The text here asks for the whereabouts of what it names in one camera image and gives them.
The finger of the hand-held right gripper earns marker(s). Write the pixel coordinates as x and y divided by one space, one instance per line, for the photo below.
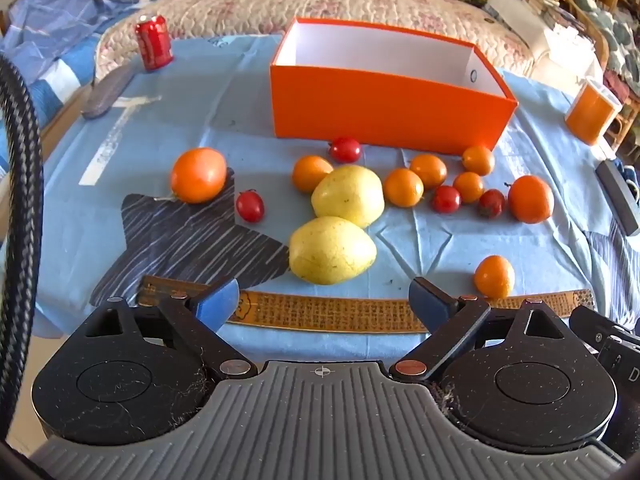
585 325

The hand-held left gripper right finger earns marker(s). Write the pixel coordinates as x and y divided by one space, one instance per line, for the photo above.
425 302

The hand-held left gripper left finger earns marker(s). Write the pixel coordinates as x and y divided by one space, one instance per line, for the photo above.
220 302

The small orange kumquat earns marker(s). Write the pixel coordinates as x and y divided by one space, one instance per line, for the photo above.
428 170
311 173
478 159
403 187
468 186
494 276

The red cherry tomato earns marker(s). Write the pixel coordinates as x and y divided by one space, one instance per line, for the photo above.
249 206
491 203
445 199
345 150

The large orange mandarin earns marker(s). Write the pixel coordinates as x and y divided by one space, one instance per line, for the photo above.
198 175

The medium orange mandarin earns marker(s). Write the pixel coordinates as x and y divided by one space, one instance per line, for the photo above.
530 199

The orange cardboard box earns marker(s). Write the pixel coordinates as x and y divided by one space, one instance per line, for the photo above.
380 105

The dark grey rectangular box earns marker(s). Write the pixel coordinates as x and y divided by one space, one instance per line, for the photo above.
617 195

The light blue printed cloth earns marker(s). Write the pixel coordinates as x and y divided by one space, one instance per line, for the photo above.
200 110

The orange cup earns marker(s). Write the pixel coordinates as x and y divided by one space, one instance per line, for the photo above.
590 110

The red soda can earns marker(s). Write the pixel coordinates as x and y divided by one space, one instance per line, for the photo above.
154 42

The blue white striped towel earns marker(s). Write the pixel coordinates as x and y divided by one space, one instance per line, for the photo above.
55 85

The white bulky object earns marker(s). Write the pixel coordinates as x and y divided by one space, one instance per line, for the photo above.
565 50

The wicker chair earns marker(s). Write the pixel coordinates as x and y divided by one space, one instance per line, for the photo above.
610 35

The beige quilted bedspread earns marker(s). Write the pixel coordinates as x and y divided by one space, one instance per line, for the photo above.
240 7

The blue crumpled sheet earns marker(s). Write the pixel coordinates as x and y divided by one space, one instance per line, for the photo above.
60 15

